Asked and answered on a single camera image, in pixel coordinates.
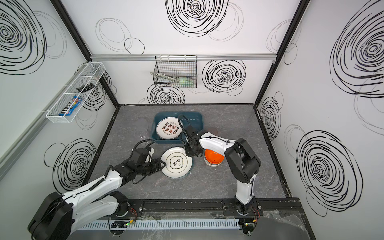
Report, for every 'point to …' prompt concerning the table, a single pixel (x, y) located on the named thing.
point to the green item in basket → (186, 81)
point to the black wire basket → (182, 67)
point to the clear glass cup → (143, 138)
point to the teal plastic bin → (193, 119)
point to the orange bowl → (213, 157)
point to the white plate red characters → (169, 128)
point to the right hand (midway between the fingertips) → (187, 154)
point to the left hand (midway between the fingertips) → (165, 166)
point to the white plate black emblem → (178, 164)
